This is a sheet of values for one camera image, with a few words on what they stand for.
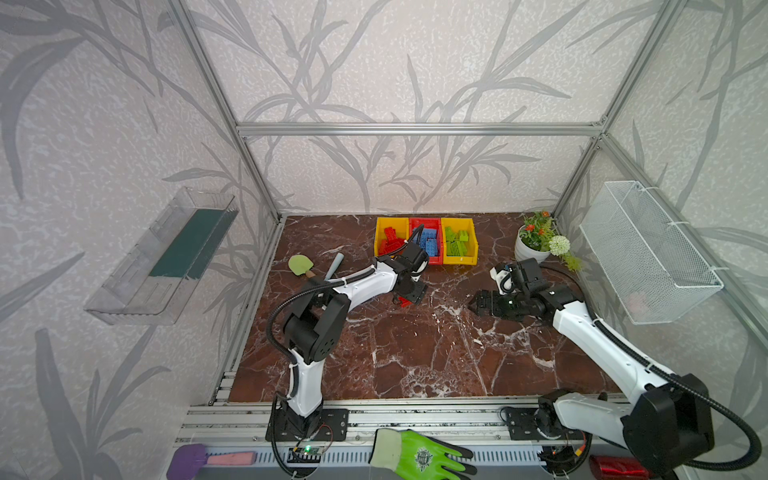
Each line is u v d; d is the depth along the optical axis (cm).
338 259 105
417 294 85
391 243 109
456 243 107
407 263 74
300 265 106
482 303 74
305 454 72
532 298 60
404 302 94
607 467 68
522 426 73
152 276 65
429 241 111
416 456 69
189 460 68
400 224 112
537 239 96
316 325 50
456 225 116
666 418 39
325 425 73
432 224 113
